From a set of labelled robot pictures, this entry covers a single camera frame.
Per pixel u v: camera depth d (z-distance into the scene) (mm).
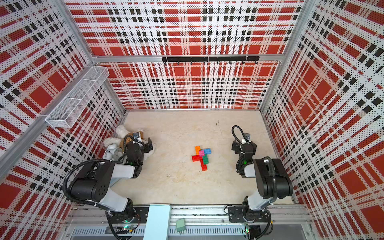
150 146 880
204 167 887
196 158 908
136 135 799
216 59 906
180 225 705
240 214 735
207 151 945
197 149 958
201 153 908
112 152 842
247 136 800
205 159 908
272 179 425
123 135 966
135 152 714
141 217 734
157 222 694
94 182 460
